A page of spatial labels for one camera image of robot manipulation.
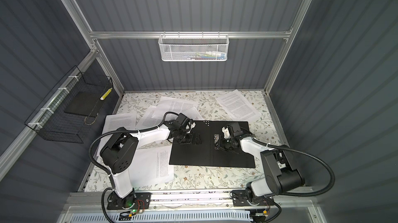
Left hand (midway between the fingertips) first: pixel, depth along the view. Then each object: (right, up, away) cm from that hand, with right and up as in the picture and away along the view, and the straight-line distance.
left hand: (196, 141), depth 91 cm
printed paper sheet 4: (-30, +13, +15) cm, 36 cm away
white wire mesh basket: (-3, +68, +33) cm, 76 cm away
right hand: (+13, -2, -1) cm, 13 cm away
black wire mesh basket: (-60, +16, -27) cm, 68 cm away
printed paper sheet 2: (+30, +20, +21) cm, 42 cm away
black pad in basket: (-53, +23, -16) cm, 60 cm away
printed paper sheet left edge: (-56, +10, +11) cm, 58 cm away
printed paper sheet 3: (-22, +22, +22) cm, 38 cm away
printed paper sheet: (-25, -12, -7) cm, 28 cm away
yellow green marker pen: (-48, +28, -9) cm, 56 cm away
